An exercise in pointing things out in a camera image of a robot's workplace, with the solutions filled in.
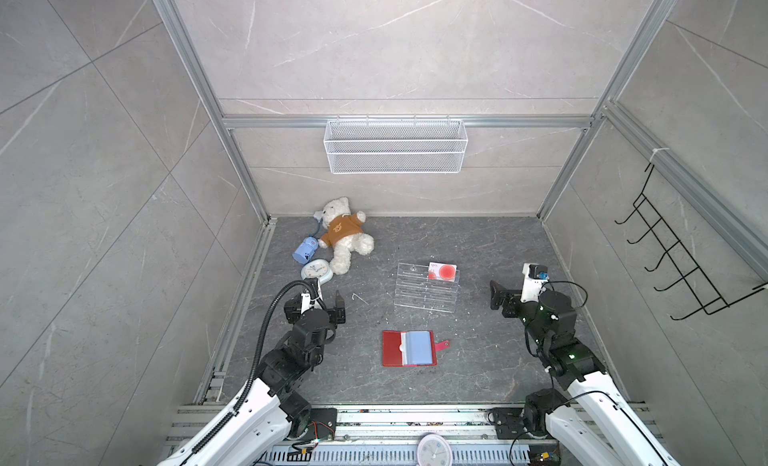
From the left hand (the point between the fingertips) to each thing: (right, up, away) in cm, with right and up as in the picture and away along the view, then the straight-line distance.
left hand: (318, 289), depth 76 cm
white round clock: (+29, -37, -7) cm, 47 cm away
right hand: (+50, +2, +2) cm, 50 cm away
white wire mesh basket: (+20, +45, +24) cm, 55 cm away
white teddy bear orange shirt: (+2, +16, +29) cm, 33 cm away
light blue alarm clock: (-7, +3, +25) cm, 26 cm away
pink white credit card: (+34, +3, +17) cm, 38 cm away
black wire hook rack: (+83, +1, -17) cm, 85 cm away
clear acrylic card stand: (+27, -4, +22) cm, 35 cm away
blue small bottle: (-11, +9, +27) cm, 31 cm away
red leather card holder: (+25, -19, +10) cm, 33 cm away
